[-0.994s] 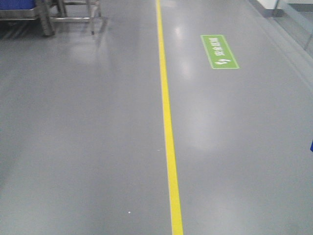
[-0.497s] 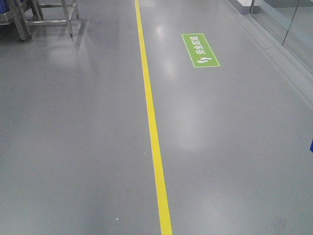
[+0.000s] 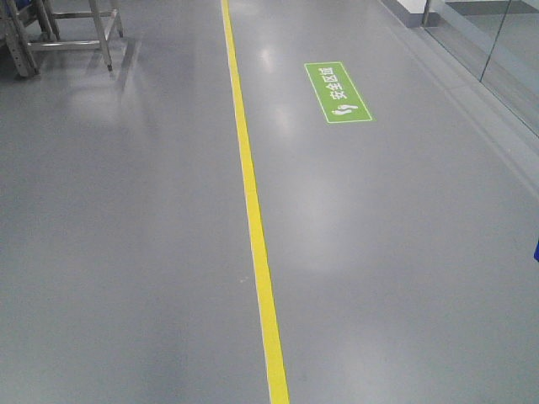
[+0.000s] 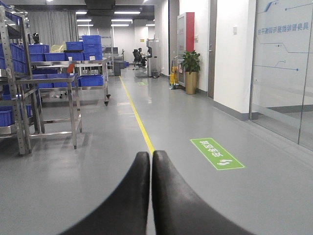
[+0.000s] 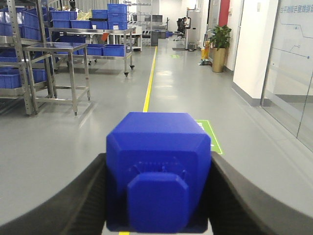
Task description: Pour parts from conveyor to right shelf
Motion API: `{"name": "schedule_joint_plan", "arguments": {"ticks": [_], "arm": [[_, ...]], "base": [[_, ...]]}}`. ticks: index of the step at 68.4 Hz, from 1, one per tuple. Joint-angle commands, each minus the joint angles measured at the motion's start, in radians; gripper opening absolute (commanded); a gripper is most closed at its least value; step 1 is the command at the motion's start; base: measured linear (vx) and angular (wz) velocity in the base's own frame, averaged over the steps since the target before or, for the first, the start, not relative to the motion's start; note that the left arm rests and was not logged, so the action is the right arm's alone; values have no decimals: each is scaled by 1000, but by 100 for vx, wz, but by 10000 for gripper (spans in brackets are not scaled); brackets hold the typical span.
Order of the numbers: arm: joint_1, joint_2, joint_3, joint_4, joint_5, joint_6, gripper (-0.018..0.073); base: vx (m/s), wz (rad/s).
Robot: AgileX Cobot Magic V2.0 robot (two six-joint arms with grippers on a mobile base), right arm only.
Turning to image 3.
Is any glass partition panel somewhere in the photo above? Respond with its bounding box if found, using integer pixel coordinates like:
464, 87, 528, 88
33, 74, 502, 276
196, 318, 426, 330
378, 0, 539, 140

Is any steel table frame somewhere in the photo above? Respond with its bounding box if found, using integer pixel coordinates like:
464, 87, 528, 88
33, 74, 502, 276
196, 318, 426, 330
24, 0, 125, 73

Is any perforated steel rack upright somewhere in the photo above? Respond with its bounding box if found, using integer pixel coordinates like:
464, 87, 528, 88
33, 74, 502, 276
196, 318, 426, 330
0, 0, 43, 79

